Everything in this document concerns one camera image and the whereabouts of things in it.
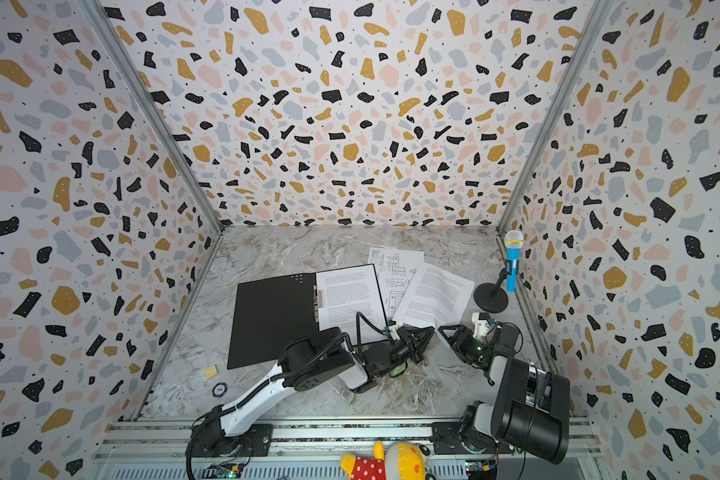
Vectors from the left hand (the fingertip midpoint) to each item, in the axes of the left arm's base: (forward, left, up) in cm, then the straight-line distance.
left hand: (438, 329), depth 82 cm
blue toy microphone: (+19, -22, +14) cm, 32 cm away
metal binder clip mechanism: (+15, +37, -11) cm, 42 cm away
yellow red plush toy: (-29, +12, -3) cm, 32 cm away
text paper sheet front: (+20, +27, -12) cm, 36 cm away
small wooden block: (-7, +64, -10) cm, 65 cm away
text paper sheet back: (+15, -2, -9) cm, 18 cm away
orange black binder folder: (+12, +52, -12) cm, 55 cm away
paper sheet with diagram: (+29, +10, -12) cm, 33 cm away
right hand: (+3, -3, -6) cm, 8 cm away
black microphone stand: (+16, -22, -10) cm, 29 cm away
